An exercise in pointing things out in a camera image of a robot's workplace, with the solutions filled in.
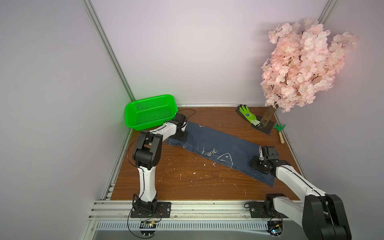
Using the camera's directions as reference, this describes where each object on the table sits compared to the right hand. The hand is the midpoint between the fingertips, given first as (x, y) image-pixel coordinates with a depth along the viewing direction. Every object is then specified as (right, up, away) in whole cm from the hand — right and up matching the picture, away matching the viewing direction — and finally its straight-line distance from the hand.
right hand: (255, 160), depth 88 cm
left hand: (-44, +13, +14) cm, 48 cm away
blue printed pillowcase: (-17, +6, +7) cm, 19 cm away
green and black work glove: (+3, +31, +26) cm, 41 cm away
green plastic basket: (-75, +31, +29) cm, 86 cm away
